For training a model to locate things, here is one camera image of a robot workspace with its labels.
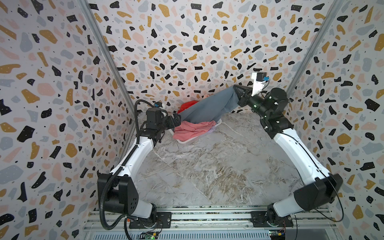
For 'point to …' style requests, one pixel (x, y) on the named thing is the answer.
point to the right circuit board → (277, 234)
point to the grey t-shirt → (212, 107)
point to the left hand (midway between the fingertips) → (174, 115)
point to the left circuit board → (148, 235)
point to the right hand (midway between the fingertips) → (237, 81)
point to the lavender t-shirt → (211, 130)
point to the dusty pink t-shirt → (187, 129)
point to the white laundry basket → (183, 141)
